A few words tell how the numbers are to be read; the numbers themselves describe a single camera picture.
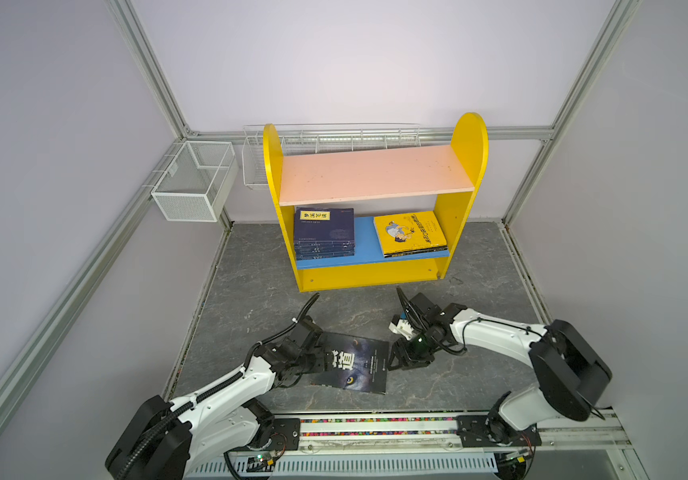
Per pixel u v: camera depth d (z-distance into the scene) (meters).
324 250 0.89
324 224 0.91
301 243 0.88
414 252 0.92
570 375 0.44
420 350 0.73
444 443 0.74
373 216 0.99
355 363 0.84
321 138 0.94
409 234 0.94
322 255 0.91
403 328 0.82
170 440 0.40
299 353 0.65
